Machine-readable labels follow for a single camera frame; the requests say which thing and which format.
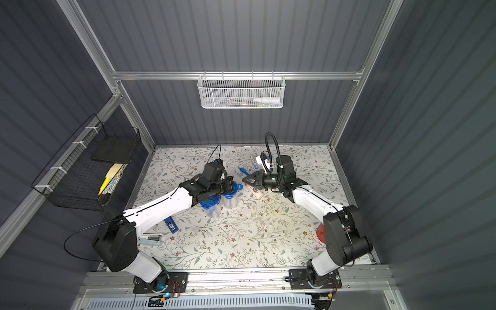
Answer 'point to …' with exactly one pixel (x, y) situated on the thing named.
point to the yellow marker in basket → (106, 180)
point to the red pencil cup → (321, 233)
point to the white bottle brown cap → (256, 192)
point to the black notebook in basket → (117, 144)
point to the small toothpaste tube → (255, 164)
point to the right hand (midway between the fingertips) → (246, 181)
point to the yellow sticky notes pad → (113, 170)
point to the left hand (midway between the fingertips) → (238, 186)
